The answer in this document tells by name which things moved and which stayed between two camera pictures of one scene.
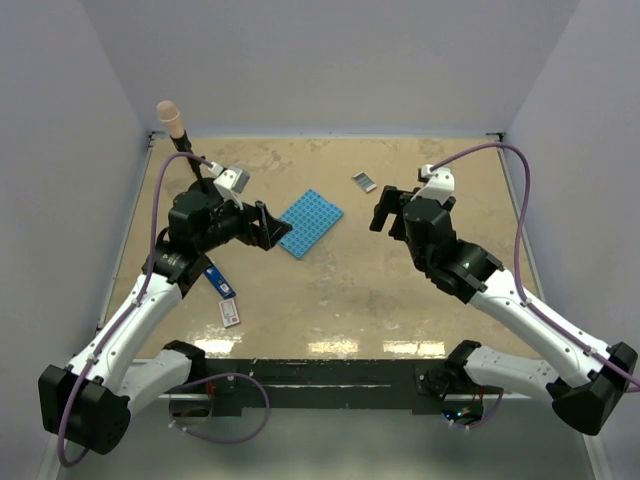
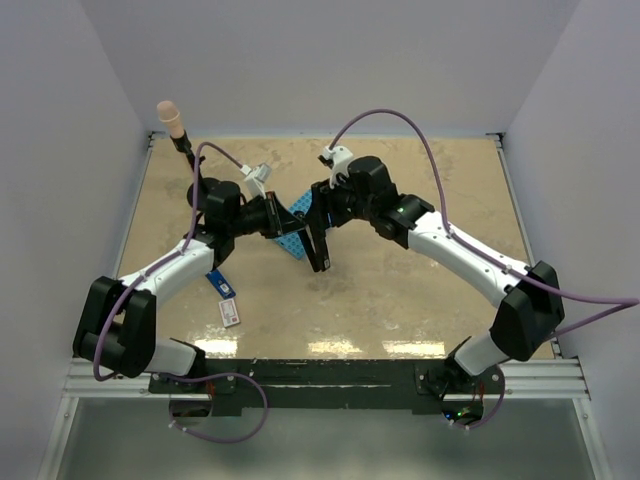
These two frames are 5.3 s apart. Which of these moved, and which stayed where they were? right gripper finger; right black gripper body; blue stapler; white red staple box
Moved: right gripper finger; right black gripper body
Stayed: blue stapler; white red staple box
